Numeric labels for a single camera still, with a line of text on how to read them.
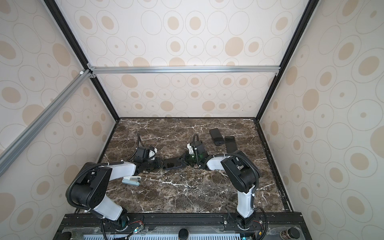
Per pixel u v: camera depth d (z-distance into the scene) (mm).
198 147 744
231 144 1060
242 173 507
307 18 712
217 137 1096
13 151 522
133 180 867
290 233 633
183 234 618
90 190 457
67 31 746
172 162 950
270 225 732
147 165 802
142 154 749
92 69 897
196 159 744
